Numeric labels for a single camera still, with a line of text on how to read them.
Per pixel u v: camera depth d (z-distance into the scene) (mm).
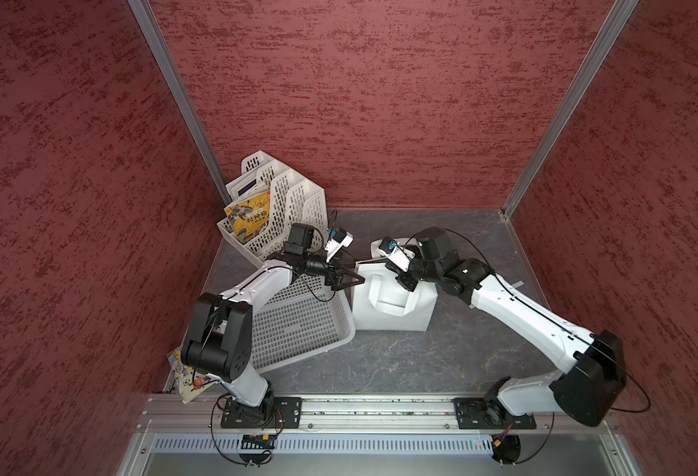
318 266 734
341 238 724
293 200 942
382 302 767
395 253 655
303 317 897
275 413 728
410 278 682
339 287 722
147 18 711
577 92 852
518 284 993
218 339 458
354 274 754
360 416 757
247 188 947
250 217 974
